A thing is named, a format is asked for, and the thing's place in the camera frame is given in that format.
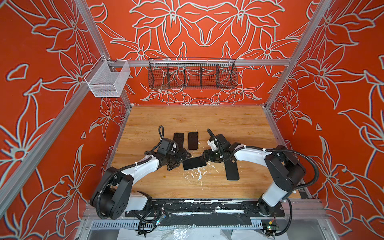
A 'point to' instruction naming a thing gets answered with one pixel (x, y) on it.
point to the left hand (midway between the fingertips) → (187, 158)
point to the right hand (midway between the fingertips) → (202, 158)
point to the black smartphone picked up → (178, 138)
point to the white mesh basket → (103, 83)
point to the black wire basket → (192, 73)
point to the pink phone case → (198, 142)
